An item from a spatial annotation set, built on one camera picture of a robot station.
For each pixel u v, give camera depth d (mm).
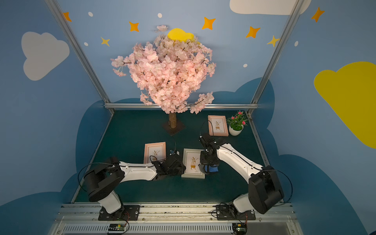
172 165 692
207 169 783
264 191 425
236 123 1004
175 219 745
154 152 967
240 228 731
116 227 718
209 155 620
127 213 733
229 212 675
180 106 869
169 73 594
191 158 937
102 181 455
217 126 1111
